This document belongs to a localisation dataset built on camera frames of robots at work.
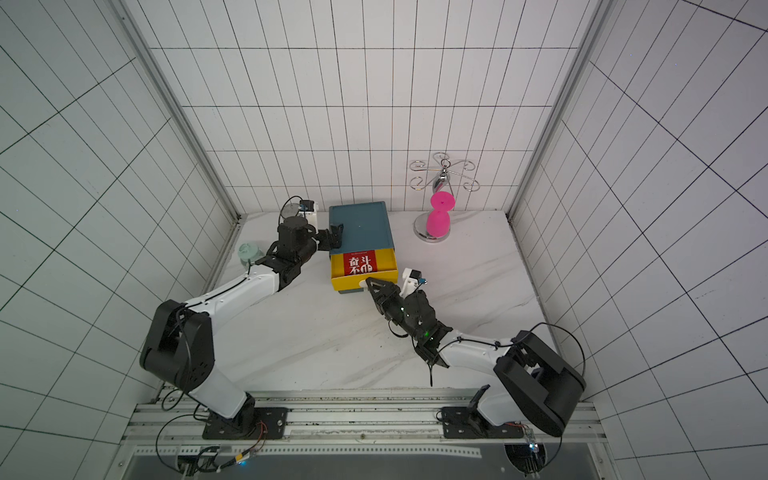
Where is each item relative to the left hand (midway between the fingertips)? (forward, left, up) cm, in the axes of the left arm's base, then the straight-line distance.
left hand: (328, 230), depth 89 cm
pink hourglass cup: (+7, -35, -3) cm, 36 cm away
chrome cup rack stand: (+16, -35, +9) cm, 40 cm away
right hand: (-17, -13, -1) cm, 21 cm away
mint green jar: (-1, +29, -11) cm, 31 cm away
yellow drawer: (-12, -18, -5) cm, 22 cm away
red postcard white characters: (-9, -10, -4) cm, 14 cm away
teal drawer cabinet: (0, -12, +2) cm, 12 cm away
